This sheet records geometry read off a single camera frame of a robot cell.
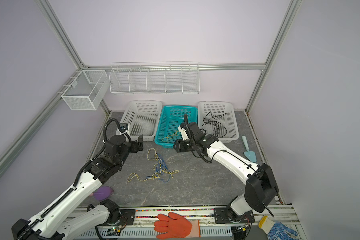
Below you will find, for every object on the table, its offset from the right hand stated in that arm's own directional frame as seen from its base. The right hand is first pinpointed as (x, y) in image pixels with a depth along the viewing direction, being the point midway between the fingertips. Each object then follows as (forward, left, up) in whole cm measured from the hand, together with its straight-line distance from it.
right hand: (177, 146), depth 81 cm
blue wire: (-5, +9, -17) cm, 20 cm away
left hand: (+1, +22, +8) cm, 23 cm away
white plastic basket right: (+31, -37, -15) cm, 51 cm away
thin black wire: (+31, -28, -11) cm, 43 cm away
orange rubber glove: (-35, +1, -16) cm, 38 cm away
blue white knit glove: (-36, -47, -17) cm, 62 cm away
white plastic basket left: (+36, +30, -16) cm, 49 cm away
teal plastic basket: (+36, +7, -15) cm, 40 cm away
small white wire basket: (+38, +61, +9) cm, 73 cm away
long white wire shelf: (+45, +17, +14) cm, 50 cm away
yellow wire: (-8, +4, -16) cm, 18 cm away
